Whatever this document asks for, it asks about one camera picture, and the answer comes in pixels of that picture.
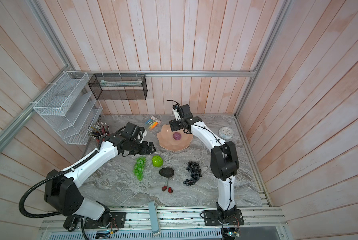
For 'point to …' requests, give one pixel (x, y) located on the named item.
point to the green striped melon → (157, 161)
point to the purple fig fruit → (177, 136)
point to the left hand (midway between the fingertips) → (148, 153)
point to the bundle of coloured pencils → (99, 129)
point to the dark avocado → (166, 172)
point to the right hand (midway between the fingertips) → (175, 122)
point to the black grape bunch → (193, 167)
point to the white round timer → (226, 133)
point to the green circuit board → (230, 233)
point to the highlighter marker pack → (152, 123)
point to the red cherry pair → (164, 188)
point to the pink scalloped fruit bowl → (167, 141)
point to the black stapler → (69, 222)
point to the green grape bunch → (139, 167)
